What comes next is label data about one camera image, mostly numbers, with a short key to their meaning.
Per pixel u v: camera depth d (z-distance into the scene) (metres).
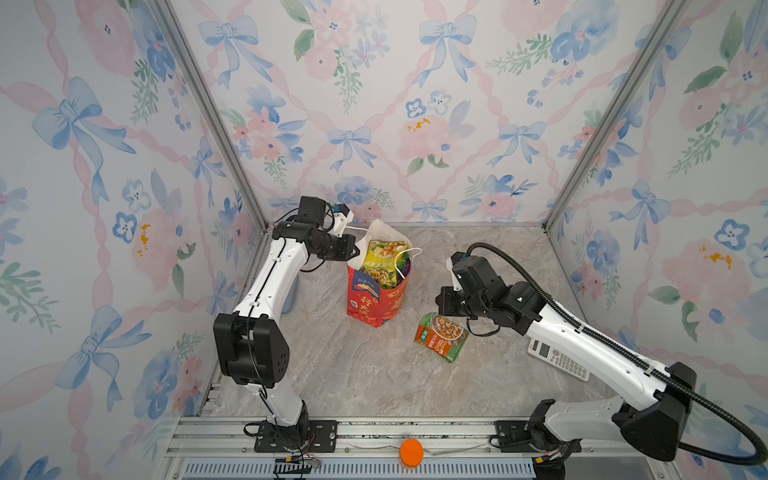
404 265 0.83
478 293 0.54
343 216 0.76
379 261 0.84
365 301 0.84
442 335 0.90
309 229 0.60
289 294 0.55
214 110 0.86
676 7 0.68
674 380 0.40
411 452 0.68
